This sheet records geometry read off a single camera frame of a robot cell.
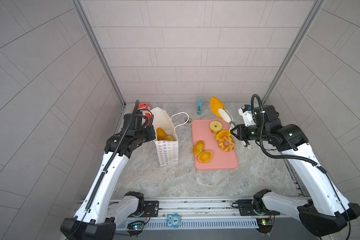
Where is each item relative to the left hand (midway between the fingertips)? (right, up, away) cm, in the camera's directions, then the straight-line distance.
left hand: (157, 128), depth 72 cm
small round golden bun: (+21, -13, +15) cm, 29 cm away
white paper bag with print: (+5, -11, 0) cm, 12 cm away
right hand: (+35, -1, -5) cm, 35 cm away
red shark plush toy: (-16, +12, +31) cm, 37 cm away
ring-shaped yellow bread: (+33, -1, +26) cm, 42 cm away
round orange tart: (+25, -17, +12) cm, 33 cm away
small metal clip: (+13, +3, +33) cm, 36 cm away
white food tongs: (+34, +5, -4) cm, 35 cm away
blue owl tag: (+8, -41, -5) cm, 42 cm away
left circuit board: (-8, -42, -8) cm, 44 cm away
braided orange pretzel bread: (+42, -11, +19) cm, 47 cm away
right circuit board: (+51, -44, -4) cm, 67 cm away
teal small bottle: (+23, +12, +33) cm, 42 cm away
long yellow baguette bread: (-2, -5, +19) cm, 20 cm away
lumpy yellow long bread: (+4, -7, +13) cm, 15 cm away
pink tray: (+27, -4, +29) cm, 40 cm away
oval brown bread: (+29, +12, +2) cm, 31 cm away
